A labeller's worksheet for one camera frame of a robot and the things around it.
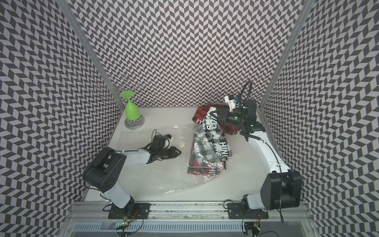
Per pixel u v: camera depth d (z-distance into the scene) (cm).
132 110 87
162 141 76
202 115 99
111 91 109
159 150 75
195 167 85
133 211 69
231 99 67
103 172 47
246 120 60
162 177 85
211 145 81
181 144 96
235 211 74
